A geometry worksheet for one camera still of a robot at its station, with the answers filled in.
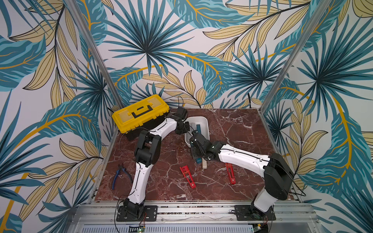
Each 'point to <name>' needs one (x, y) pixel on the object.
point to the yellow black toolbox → (130, 121)
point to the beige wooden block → (204, 163)
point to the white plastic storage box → (193, 121)
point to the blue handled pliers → (121, 167)
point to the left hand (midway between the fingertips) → (188, 131)
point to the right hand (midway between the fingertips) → (193, 149)
